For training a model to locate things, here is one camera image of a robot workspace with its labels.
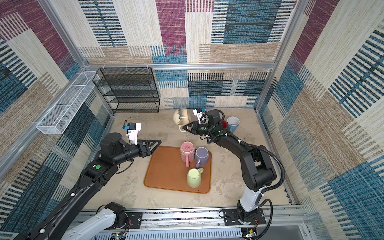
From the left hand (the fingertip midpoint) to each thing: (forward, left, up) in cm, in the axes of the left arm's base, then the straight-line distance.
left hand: (158, 140), depth 68 cm
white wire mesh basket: (+9, +48, +4) cm, 49 cm away
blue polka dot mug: (+29, -44, -23) cm, 58 cm away
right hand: (+13, -11, -9) cm, 20 cm away
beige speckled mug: (+17, -10, -3) cm, 20 cm away
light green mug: (-10, -16, -19) cm, 27 cm away
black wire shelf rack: (+53, +31, -12) cm, 62 cm away
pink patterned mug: (+6, -13, -18) cm, 23 cm away
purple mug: (+3, -21, -21) cm, 29 cm away
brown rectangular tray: (0, +1, -31) cm, 31 cm away
